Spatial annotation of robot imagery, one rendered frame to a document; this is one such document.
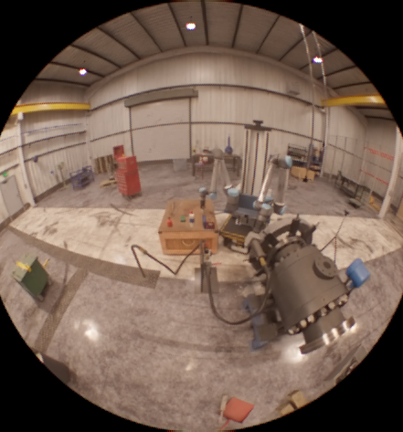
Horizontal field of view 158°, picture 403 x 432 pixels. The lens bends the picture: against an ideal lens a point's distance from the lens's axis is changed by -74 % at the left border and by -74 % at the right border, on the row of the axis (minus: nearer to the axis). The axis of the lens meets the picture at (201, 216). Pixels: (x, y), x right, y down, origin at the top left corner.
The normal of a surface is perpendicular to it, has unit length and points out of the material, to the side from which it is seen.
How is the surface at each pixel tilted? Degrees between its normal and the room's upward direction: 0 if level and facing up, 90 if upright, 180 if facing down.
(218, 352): 0
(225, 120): 90
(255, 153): 90
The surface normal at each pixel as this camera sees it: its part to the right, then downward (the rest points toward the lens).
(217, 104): -0.07, 0.51
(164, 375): 0.00, -0.86
